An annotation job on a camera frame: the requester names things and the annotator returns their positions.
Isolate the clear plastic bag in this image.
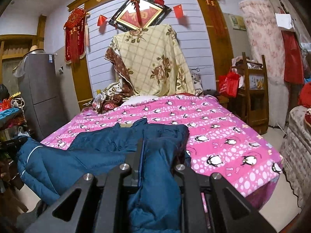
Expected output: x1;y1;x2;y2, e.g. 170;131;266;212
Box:
91;93;106;113

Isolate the wall poster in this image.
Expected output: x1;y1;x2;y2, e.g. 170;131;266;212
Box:
230;15;246;31

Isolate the grey refrigerator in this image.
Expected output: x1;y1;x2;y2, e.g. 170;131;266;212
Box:
17;52;68;141

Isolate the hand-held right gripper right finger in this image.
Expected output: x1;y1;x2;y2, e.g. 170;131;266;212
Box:
174;164;276;233

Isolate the diamond framed wall picture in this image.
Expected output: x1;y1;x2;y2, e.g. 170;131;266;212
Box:
108;0;172;32

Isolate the red knot banner decoration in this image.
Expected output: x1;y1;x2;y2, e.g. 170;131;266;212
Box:
64;7;88;65

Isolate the pink floral cloth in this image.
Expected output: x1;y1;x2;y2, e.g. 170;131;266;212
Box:
238;0;286;127

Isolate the blue puffer jacket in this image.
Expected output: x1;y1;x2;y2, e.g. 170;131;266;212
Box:
17;118;192;233

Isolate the lace covered furniture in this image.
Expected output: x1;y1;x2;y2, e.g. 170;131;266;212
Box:
279;105;311;209

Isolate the red shopping bag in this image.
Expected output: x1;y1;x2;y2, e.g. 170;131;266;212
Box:
219;67;240;97

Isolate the red knitted cloth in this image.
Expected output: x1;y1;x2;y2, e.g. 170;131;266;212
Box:
298;81;311;107

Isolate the red hanging garment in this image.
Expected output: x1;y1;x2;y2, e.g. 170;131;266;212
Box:
280;29;304;84

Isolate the white paper sheet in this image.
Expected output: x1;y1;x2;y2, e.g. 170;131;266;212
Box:
275;13;293;31

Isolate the cream floral quilt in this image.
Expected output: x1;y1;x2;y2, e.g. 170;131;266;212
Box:
110;24;196;96

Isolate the white pillow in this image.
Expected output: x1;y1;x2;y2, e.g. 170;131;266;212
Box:
120;96;156;106

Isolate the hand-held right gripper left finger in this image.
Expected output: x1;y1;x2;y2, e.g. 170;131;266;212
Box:
24;138;147;233

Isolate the brown floral cloth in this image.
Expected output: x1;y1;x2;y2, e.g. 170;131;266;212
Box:
97;47;134;113

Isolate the wooden chair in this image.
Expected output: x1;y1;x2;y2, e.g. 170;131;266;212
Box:
231;52;269;134

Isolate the straw hat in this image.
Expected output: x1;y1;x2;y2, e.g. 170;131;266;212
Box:
25;45;45;55

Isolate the wooden cabinet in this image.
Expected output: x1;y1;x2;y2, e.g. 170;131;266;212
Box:
0;15;46;83

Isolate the cluttered storage rack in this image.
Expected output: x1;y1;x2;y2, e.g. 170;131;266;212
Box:
0;84;30;139

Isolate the pink penguin print blanket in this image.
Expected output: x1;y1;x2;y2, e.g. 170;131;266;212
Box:
40;93;283;209

